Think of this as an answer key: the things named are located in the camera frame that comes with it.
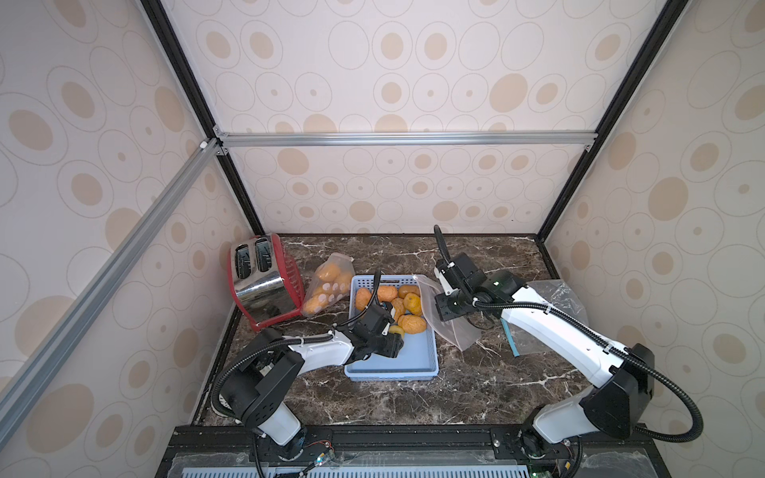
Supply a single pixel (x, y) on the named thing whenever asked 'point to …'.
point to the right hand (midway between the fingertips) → (451, 303)
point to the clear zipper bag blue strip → (559, 296)
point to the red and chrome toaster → (265, 281)
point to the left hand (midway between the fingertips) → (403, 341)
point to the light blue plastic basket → (356, 283)
